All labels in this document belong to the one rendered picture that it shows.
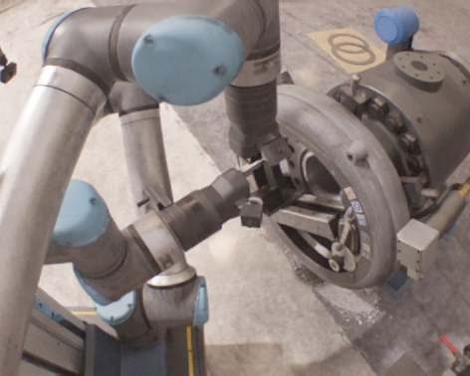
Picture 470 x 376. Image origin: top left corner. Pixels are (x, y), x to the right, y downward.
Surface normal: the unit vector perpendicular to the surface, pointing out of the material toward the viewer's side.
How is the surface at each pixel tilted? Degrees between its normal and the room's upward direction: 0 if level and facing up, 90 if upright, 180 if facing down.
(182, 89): 90
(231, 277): 0
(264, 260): 0
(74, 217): 5
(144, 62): 90
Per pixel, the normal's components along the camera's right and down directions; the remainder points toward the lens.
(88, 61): 0.56, -0.07
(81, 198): 0.00, -0.64
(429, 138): 0.33, -0.06
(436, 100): 0.18, -0.31
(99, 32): -0.29, 0.06
